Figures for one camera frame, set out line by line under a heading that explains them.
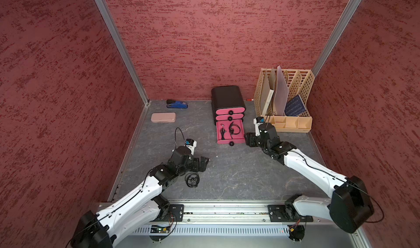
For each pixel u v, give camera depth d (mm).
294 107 1025
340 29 828
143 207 595
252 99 1228
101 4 740
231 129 1031
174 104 1143
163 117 1131
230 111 948
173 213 740
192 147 725
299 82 1027
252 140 756
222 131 1001
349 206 410
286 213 672
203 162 716
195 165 698
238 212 755
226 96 1041
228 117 990
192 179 831
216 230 774
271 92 870
